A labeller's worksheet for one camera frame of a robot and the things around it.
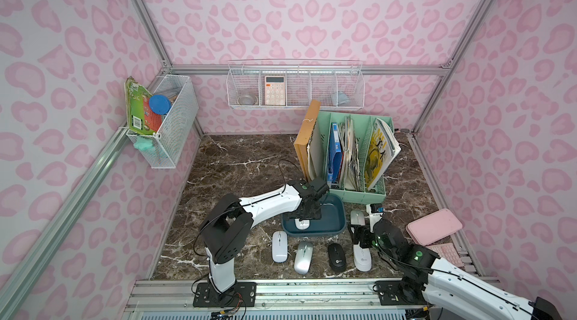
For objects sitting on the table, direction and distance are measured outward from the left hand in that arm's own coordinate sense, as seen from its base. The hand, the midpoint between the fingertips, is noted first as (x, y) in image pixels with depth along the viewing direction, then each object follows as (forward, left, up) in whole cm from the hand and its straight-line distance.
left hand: (306, 210), depth 88 cm
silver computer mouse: (-2, -20, -2) cm, 20 cm away
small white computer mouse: (-5, +2, -2) cm, 5 cm away
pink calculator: (+42, +13, +26) cm, 51 cm away
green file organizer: (+29, -7, +3) cm, 30 cm away
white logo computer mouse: (-17, -19, -1) cm, 25 cm away
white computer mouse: (-13, +10, -2) cm, 16 cm away
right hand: (-7, -18, +2) cm, 19 cm away
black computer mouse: (-17, -10, -3) cm, 20 cm away
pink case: (-6, -48, -2) cm, 49 cm away
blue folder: (+11, -11, +12) cm, 19 cm away
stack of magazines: (+8, -16, +13) cm, 22 cm away
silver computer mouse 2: (-16, +1, -3) cm, 17 cm away
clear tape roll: (+40, +25, +23) cm, 52 cm away
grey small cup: (+44, -16, +20) cm, 51 cm away
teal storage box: (-3, -10, -3) cm, 11 cm away
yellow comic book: (+16, -29, +18) cm, 38 cm away
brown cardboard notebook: (+10, +2, +29) cm, 31 cm away
